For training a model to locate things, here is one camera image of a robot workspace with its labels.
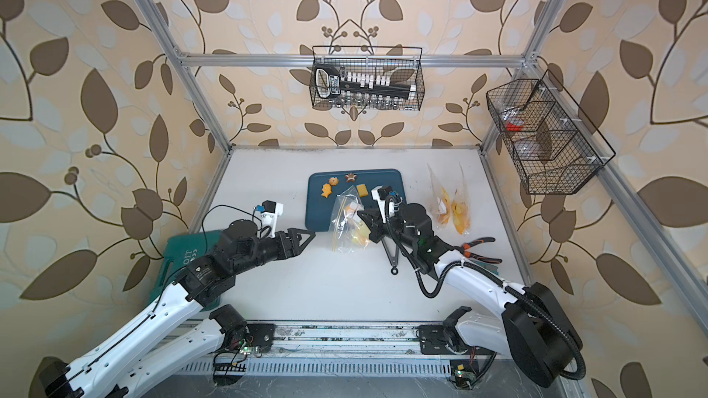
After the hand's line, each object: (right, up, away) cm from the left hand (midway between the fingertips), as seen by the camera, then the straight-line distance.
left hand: (306, 233), depth 71 cm
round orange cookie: (+3, +13, +38) cm, 40 cm away
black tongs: (+24, -13, +18) cm, 33 cm away
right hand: (+14, +5, +7) cm, 16 cm away
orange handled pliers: (+48, -8, +18) cm, 52 cm away
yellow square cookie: (+14, +9, +34) cm, 38 cm away
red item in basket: (+60, +30, +11) cm, 68 cm away
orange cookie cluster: (+1, +9, +34) cm, 35 cm away
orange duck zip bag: (+42, +7, +25) cm, 49 cm away
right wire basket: (+67, +24, +4) cm, 72 cm away
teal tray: (-1, +3, +29) cm, 29 cm away
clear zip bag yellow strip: (+11, 0, +7) cm, 13 cm away
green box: (-44, -9, +16) cm, 47 cm away
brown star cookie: (+10, +14, +38) cm, 42 cm away
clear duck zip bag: (+49, +4, +23) cm, 54 cm away
